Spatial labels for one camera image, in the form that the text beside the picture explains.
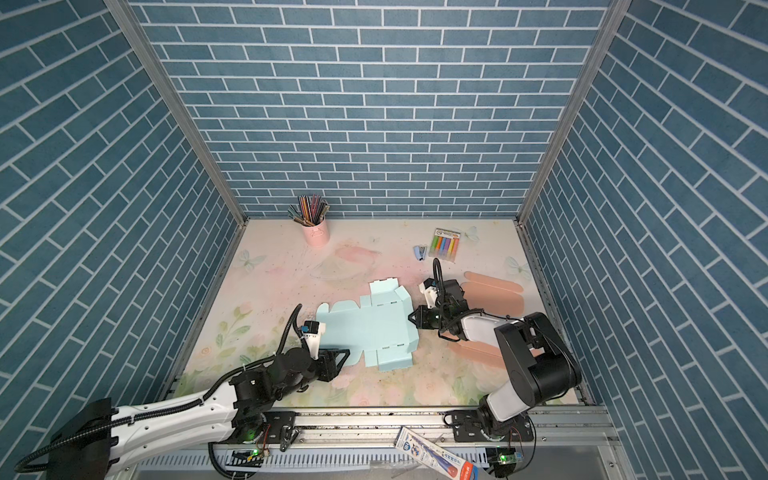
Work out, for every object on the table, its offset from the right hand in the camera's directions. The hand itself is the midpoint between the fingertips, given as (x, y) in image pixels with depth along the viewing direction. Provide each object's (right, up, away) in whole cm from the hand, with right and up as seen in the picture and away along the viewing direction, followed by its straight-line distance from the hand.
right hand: (408, 314), depth 91 cm
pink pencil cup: (-33, +25, +17) cm, 45 cm away
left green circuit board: (-40, -30, -20) cm, 53 cm away
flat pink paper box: (+30, +4, +8) cm, 31 cm away
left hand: (-17, -8, -12) cm, 22 cm away
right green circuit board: (+23, -29, -21) cm, 43 cm away
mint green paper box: (-8, -4, 0) cm, 9 cm away
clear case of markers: (+14, +21, +20) cm, 33 cm away
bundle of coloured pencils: (-35, +34, +17) cm, 52 cm away
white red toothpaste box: (+4, -28, -23) cm, 37 cm away
